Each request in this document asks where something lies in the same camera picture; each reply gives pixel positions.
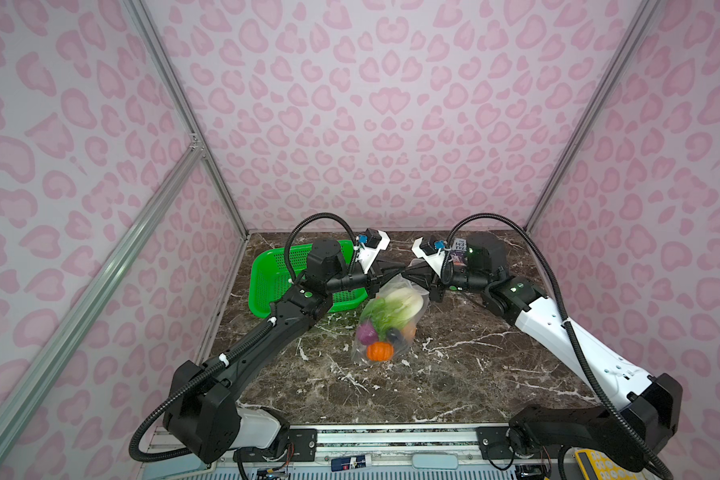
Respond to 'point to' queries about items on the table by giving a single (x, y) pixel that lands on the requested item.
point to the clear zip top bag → (365, 332)
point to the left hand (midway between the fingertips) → (404, 262)
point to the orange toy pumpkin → (380, 351)
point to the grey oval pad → (435, 461)
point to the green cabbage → (393, 311)
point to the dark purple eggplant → (394, 335)
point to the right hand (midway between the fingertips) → (408, 270)
